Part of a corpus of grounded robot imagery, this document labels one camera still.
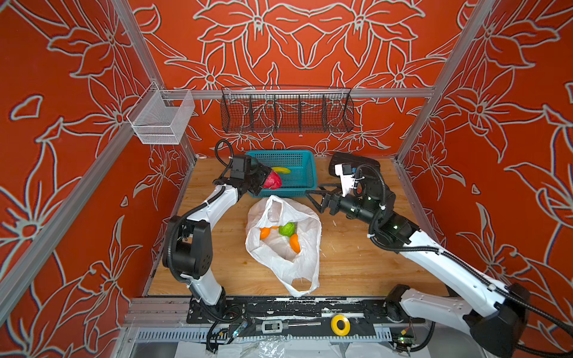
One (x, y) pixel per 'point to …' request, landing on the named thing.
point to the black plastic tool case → (356, 161)
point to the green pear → (287, 230)
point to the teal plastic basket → (302, 177)
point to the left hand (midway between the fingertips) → (269, 171)
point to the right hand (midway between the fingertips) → (309, 190)
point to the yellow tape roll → (333, 323)
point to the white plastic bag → (299, 229)
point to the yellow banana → (281, 170)
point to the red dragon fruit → (273, 181)
